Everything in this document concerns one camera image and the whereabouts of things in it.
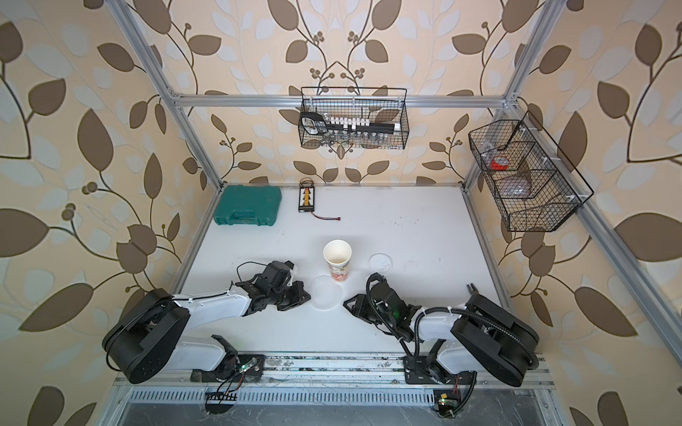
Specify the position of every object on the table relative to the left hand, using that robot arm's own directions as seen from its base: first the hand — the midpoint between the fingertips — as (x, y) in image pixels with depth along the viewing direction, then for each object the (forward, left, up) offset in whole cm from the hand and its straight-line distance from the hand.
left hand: (309, 295), depth 87 cm
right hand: (-4, -12, 0) cm, 13 cm away
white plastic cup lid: (+12, -24, +1) cm, 27 cm away
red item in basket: (+29, -59, +32) cm, 74 cm away
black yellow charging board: (+43, +6, -1) cm, 44 cm away
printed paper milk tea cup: (+9, -9, +11) cm, 17 cm away
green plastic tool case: (+39, +30, +1) cm, 49 cm away
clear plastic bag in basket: (+18, -59, +34) cm, 70 cm away
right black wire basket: (+18, -65, +33) cm, 75 cm away
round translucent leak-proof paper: (+1, -5, -2) cm, 6 cm away
